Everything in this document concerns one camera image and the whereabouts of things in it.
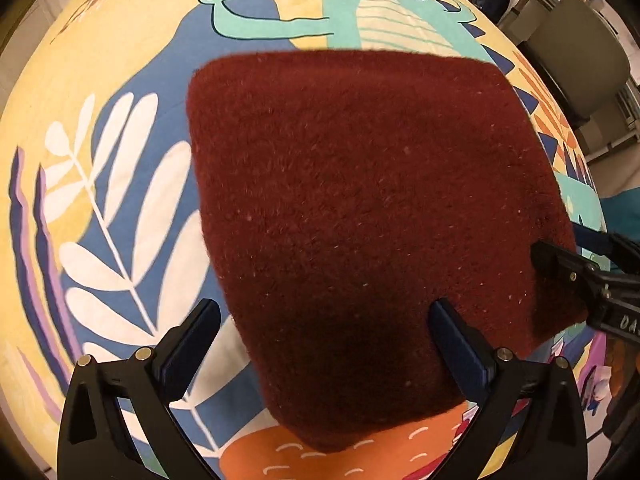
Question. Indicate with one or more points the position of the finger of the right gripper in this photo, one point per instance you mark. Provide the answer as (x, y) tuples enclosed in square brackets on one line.
[(611, 299), (619, 249)]

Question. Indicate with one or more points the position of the dark red knit sweater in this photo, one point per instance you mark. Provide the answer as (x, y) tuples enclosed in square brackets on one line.
[(341, 193)]

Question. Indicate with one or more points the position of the teal fabric on floor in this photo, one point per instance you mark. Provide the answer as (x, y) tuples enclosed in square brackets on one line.
[(622, 213)]

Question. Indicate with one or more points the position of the grey-green chair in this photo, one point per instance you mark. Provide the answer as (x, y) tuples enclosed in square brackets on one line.
[(578, 58)]

